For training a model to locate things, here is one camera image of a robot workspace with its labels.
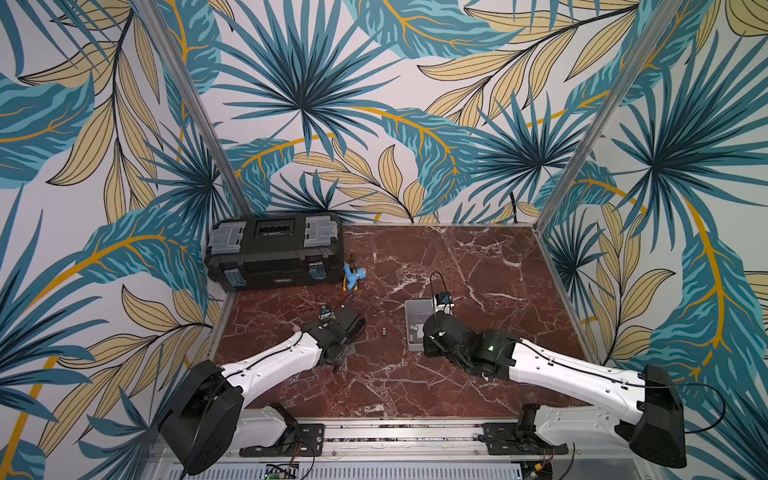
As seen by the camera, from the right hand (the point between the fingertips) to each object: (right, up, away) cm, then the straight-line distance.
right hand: (425, 332), depth 77 cm
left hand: (-23, -7, +7) cm, 25 cm away
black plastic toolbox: (-42, +21, +11) cm, 48 cm away
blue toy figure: (-22, +13, +23) cm, 34 cm away
